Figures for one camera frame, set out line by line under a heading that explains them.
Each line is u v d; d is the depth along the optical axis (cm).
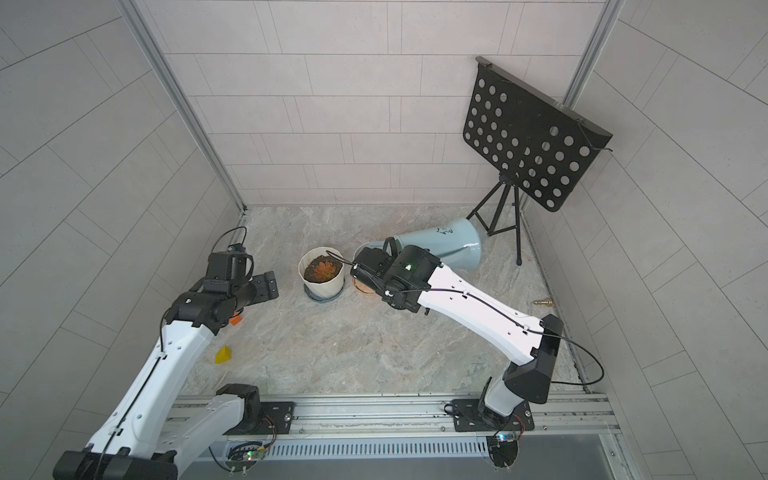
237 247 66
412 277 43
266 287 68
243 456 66
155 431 39
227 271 55
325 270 87
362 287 94
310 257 89
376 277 49
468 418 67
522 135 73
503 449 68
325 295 89
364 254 52
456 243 71
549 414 72
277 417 71
